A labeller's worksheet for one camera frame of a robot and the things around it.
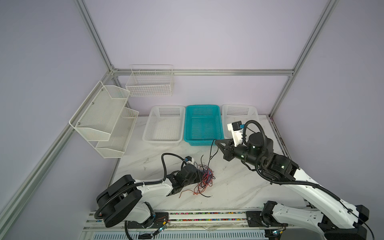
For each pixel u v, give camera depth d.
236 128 0.52
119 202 0.42
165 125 1.15
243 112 1.19
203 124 1.15
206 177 0.78
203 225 0.73
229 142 0.55
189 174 0.65
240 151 0.56
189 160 0.80
